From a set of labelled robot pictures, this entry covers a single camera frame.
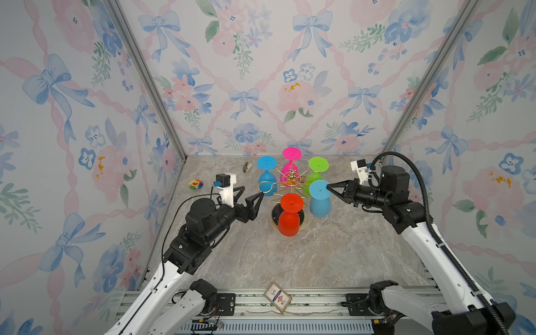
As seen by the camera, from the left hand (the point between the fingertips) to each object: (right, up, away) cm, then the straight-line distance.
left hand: (254, 190), depth 64 cm
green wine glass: (+22, +9, +12) cm, 27 cm away
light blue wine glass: (+21, -3, +4) cm, 22 cm away
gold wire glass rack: (+14, -1, +14) cm, 20 cm away
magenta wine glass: (+12, +5, +8) cm, 15 cm away
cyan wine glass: (+4, +3, +21) cm, 21 cm away
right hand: (+24, +1, +4) cm, 25 cm away
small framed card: (+8, -39, +10) cm, 41 cm away
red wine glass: (+12, -9, +8) cm, 17 cm away
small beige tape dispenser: (-8, +10, +46) cm, 48 cm away
